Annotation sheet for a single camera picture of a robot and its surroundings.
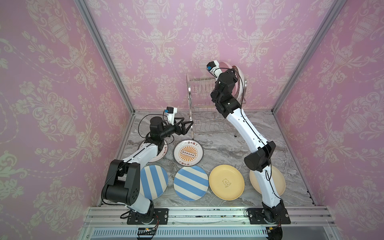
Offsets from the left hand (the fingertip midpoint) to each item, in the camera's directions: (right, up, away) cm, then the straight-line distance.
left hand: (188, 121), depth 81 cm
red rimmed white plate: (-18, -21, +15) cm, 32 cm away
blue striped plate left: (-20, -34, +4) cm, 40 cm away
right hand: (+24, +25, -10) cm, 36 cm away
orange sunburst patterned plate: (-1, -20, +16) cm, 25 cm away
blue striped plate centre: (+1, -35, +4) cm, 35 cm away
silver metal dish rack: (+11, +4, +35) cm, 37 cm away
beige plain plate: (+52, -33, +5) cm, 62 cm away
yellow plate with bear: (+22, -35, +4) cm, 41 cm away
